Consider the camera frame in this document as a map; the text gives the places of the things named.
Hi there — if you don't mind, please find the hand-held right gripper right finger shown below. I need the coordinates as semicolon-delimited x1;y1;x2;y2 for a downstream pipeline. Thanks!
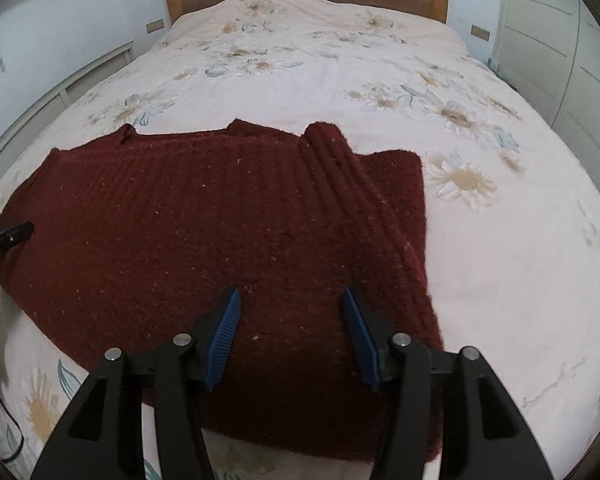
342;287;554;480

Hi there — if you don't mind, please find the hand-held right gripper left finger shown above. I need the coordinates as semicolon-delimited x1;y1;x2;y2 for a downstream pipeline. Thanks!
32;288;243;480

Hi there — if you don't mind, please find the white wardrobe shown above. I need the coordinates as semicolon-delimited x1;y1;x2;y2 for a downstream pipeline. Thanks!
490;0;600;201

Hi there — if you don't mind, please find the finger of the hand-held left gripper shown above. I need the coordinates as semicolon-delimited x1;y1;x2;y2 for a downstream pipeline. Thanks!
0;220;35;253

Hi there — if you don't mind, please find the bed with floral duvet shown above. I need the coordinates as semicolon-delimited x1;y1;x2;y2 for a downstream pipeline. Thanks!
0;0;600;480

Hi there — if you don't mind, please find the white slatted cabinet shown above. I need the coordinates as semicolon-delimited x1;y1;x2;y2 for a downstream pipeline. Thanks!
0;41;135;196

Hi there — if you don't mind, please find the dark red knit sweater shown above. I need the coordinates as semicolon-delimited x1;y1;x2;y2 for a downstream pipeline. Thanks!
0;119;447;464

